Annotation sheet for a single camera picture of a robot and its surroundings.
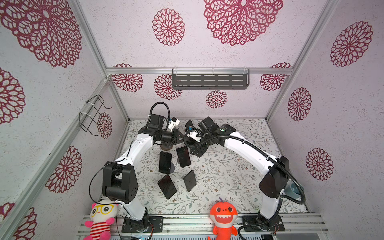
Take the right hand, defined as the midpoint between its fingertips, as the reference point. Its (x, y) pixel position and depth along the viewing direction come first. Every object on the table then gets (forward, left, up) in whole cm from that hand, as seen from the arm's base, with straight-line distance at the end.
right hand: (195, 142), depth 81 cm
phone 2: (-12, +3, -22) cm, 26 cm away
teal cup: (-18, -52, -16) cm, 57 cm away
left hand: (0, +5, +1) cm, 5 cm away
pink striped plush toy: (-35, +44, -14) cm, 58 cm away
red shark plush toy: (-32, -14, -12) cm, 37 cm away
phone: (-2, +7, -12) cm, 14 cm away
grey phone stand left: (-4, +15, -20) cm, 26 cm away
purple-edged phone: (-7, +17, -9) cm, 21 cm away
